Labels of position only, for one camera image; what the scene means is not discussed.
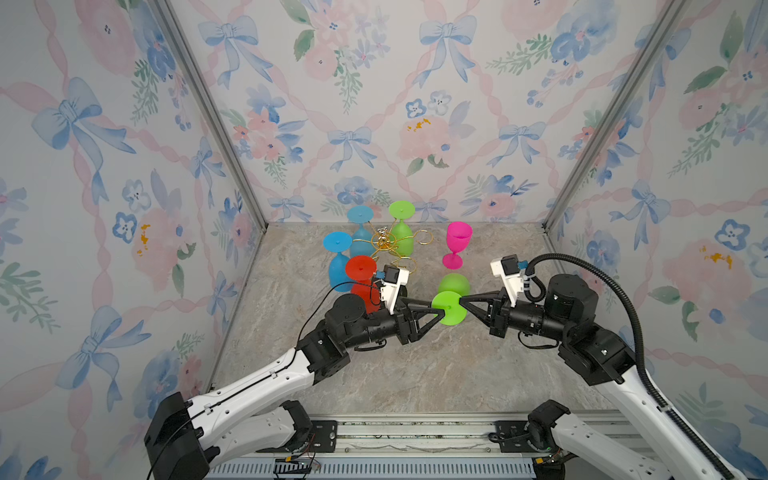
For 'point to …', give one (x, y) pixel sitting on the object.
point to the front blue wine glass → (338, 242)
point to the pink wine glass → (458, 238)
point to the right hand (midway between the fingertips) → (461, 300)
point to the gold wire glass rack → (385, 240)
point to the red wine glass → (361, 269)
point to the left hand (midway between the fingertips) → (440, 311)
